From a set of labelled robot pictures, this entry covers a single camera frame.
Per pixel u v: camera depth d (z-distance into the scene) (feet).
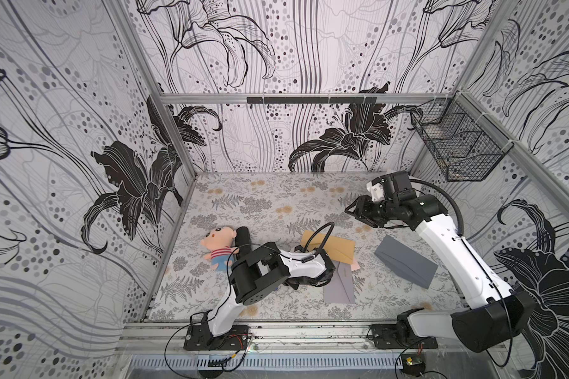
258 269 1.78
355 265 2.90
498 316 1.22
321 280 2.18
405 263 2.85
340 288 2.70
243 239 3.05
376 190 2.27
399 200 1.82
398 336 2.30
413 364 2.30
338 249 2.99
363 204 2.14
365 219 2.14
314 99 2.92
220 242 2.96
